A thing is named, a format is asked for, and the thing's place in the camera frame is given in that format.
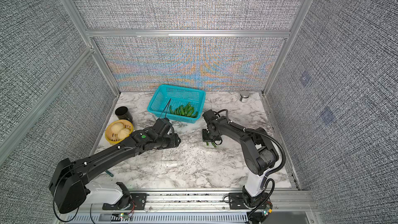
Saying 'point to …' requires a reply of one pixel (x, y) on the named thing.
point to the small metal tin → (244, 96)
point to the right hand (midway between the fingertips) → (205, 135)
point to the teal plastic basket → (179, 96)
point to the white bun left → (116, 127)
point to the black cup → (122, 113)
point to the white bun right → (124, 133)
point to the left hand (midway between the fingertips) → (181, 140)
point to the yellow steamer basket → (113, 138)
